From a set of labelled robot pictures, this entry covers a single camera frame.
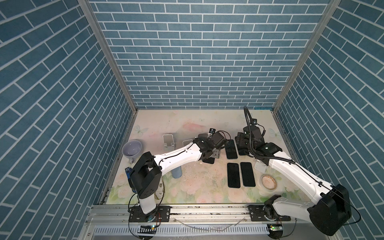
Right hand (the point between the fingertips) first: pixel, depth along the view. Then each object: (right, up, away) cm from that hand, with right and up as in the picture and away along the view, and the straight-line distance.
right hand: (244, 133), depth 83 cm
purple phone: (-4, -12, +15) cm, 19 cm away
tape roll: (+15, -28, +2) cm, 32 cm away
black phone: (-5, -26, +2) cm, 27 cm away
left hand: (-17, -10, +2) cm, 20 cm away
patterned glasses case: (-46, -31, -5) cm, 56 cm away
